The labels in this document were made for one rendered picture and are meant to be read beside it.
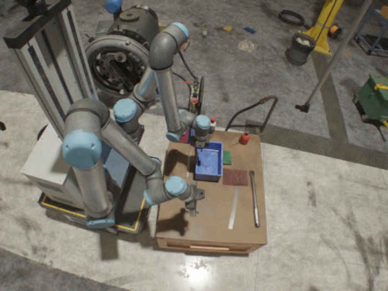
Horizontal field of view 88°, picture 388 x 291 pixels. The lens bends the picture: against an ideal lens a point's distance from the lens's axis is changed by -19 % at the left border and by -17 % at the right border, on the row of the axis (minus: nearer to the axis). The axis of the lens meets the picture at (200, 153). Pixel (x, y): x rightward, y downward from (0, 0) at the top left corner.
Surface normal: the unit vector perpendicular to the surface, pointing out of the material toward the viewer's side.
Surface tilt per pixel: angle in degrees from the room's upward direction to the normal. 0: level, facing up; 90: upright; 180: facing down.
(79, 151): 83
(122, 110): 5
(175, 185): 19
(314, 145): 0
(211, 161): 0
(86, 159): 83
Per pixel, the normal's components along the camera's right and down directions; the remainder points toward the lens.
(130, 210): 0.10, -0.53
